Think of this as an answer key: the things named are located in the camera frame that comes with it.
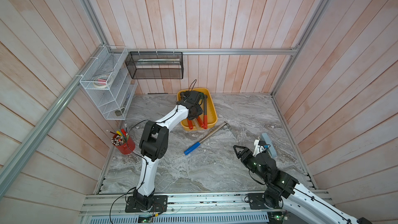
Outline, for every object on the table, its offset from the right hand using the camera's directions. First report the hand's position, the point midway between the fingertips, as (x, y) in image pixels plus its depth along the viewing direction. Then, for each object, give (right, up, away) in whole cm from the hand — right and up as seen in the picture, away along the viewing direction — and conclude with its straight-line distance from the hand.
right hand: (234, 148), depth 78 cm
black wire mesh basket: (-47, +50, +24) cm, 73 cm away
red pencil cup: (-57, +4, -2) cm, 58 cm away
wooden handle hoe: (-20, +12, +16) cm, 28 cm away
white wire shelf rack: (-62, +24, -1) cm, 67 cm away
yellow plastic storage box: (-11, +15, +26) cm, 32 cm away
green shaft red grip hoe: (-23, +12, +16) cm, 31 cm away
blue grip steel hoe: (-18, -1, +14) cm, 23 cm away
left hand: (-18, +17, +20) cm, 32 cm away
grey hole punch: (+21, +3, +12) cm, 25 cm away
